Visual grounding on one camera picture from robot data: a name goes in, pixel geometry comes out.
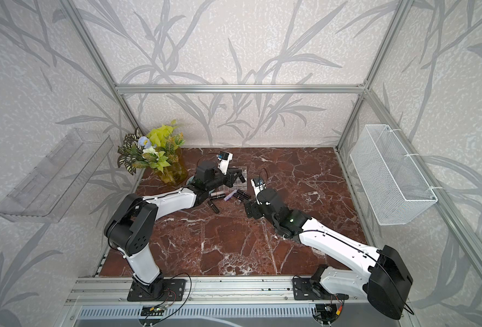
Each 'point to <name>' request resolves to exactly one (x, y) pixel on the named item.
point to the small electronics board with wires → (149, 310)
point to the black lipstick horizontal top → (217, 197)
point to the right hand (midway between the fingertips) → (254, 195)
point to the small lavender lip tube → (229, 195)
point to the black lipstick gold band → (238, 197)
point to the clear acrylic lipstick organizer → (238, 184)
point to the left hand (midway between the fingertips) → (240, 170)
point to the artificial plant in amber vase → (158, 149)
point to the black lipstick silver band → (243, 194)
